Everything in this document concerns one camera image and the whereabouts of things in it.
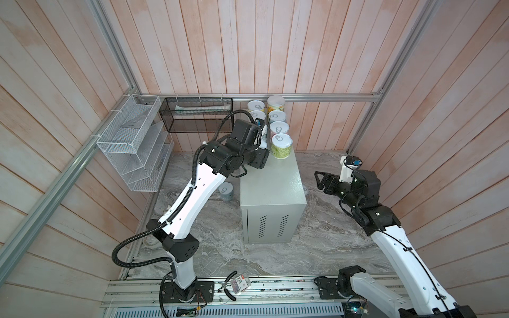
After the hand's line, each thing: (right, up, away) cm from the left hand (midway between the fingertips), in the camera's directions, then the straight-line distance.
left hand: (257, 155), depth 69 cm
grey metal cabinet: (+5, -15, -9) cm, 18 cm away
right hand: (+25, -7, +4) cm, 26 cm away
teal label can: (-14, -16, +26) cm, 33 cm away
